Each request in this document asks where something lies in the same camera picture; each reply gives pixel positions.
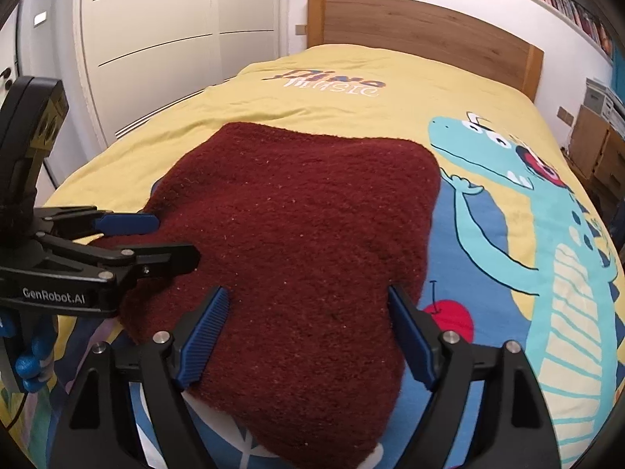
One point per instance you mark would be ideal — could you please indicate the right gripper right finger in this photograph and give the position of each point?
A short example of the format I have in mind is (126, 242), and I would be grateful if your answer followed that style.
(513, 428)

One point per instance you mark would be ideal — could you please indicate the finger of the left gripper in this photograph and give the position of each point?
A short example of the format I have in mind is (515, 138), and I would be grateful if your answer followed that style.
(118, 224)
(172, 259)

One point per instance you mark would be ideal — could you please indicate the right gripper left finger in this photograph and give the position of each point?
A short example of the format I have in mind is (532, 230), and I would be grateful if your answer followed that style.
(98, 428)

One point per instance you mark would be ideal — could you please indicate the dark red knitted sweater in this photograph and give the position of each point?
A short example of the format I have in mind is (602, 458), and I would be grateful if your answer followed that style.
(306, 233)

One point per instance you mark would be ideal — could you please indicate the left hand blue glove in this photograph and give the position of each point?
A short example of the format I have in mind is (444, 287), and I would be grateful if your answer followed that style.
(27, 350)

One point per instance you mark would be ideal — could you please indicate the white door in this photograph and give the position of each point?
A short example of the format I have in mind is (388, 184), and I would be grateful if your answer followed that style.
(8, 58)

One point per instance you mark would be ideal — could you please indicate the yellow dinosaur bedspread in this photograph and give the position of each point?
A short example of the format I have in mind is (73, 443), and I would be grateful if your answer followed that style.
(516, 250)

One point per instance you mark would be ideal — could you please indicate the white wardrobe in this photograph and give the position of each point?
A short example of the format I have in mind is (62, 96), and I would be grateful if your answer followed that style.
(141, 56)

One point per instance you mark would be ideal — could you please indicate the wooden nightstand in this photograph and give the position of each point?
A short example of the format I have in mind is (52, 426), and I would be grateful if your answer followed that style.
(596, 151)

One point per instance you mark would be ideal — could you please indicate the wooden headboard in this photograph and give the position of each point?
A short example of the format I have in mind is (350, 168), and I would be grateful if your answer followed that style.
(430, 31)

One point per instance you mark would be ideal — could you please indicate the grey storage box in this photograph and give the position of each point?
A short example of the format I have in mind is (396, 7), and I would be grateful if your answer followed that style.
(604, 102)

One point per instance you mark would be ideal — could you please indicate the black door handle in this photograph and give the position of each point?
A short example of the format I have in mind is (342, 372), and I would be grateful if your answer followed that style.
(6, 79)

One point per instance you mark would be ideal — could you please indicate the wall socket plate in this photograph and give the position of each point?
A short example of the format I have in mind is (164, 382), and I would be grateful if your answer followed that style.
(565, 116)

